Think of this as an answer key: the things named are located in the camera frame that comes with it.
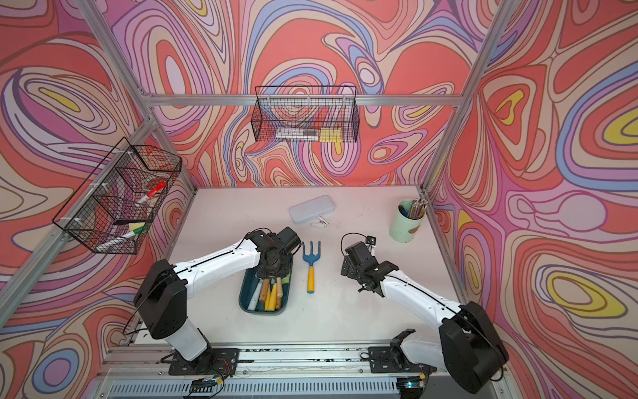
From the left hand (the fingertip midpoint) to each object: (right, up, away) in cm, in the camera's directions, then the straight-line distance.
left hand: (284, 274), depth 84 cm
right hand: (+27, 0, +2) cm, 27 cm away
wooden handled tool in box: (-7, -6, 0) cm, 9 cm away
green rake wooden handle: (-1, -6, -2) cm, 7 cm away
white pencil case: (+9, +23, +25) cm, 35 cm away
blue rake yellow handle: (+9, +3, +10) cm, 14 cm away
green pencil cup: (+45, +18, +6) cm, 49 cm away
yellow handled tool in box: (-4, -8, -2) cm, 9 cm away
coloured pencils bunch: (+48, +23, +6) cm, 54 cm away
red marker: (-37, +29, -9) cm, 48 cm away
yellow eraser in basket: (+17, +50, +6) cm, 53 cm away
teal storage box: (-13, -4, +4) cm, 14 cm away
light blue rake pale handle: (-9, -8, -2) cm, 12 cm away
